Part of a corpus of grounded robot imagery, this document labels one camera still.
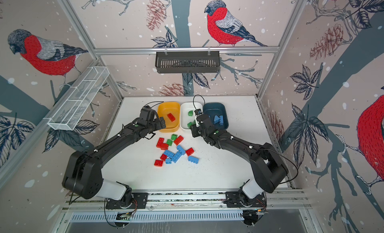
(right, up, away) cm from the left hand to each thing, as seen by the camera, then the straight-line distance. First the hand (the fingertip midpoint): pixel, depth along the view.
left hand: (158, 122), depth 88 cm
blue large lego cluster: (+10, -21, 0) cm, 23 cm away
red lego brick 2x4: (+11, -12, +7) cm, 18 cm away
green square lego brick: (+18, -3, +15) cm, 24 cm away
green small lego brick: (+8, -10, +9) cm, 16 cm away
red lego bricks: (+4, +2, +19) cm, 19 cm away
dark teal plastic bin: (+39, +5, +21) cm, 44 cm away
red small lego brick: (+3, -21, 0) cm, 21 cm away
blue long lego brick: (+41, 0, +16) cm, 44 cm away
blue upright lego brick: (+13, -17, +1) cm, 22 cm away
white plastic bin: (+14, +9, +25) cm, 30 cm away
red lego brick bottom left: (+1, -24, -2) cm, 24 cm away
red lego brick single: (+19, -18, +2) cm, 27 cm away
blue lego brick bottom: (+22, -22, -2) cm, 31 cm away
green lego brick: (+19, +5, +22) cm, 29 cm away
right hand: (+21, -3, 0) cm, 21 cm away
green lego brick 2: (+6, -13, +5) cm, 15 cm away
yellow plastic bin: (+4, +6, +20) cm, 21 cm away
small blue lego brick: (+7, -23, -2) cm, 24 cm away
